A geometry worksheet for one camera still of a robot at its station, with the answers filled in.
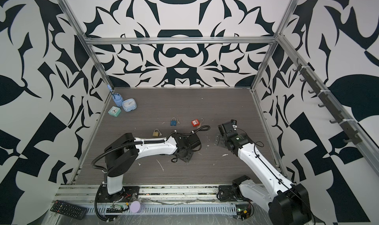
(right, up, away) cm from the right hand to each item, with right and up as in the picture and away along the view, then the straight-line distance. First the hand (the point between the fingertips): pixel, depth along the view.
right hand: (225, 139), depth 82 cm
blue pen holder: (-70, +24, +21) cm, 77 cm away
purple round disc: (-43, -24, -18) cm, 53 cm away
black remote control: (-75, -29, -14) cm, 82 cm away
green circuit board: (-55, -31, -10) cm, 64 cm away
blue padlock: (-30, +7, +17) cm, 36 cm away
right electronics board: (+5, -31, -11) cm, 34 cm away
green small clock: (-72, +15, +22) cm, 77 cm away
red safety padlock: (-16, +7, +17) cm, 24 cm away
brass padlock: (-42, 0, +14) cm, 44 cm away
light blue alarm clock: (-63, +19, +23) cm, 69 cm away
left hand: (-21, -9, +4) cm, 23 cm away
